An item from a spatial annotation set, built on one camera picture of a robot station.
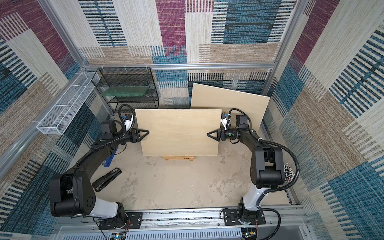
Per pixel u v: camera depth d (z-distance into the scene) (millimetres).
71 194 433
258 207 595
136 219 732
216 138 799
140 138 773
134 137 754
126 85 1074
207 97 901
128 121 758
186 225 729
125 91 984
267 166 483
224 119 811
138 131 764
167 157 890
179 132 827
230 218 731
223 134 789
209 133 830
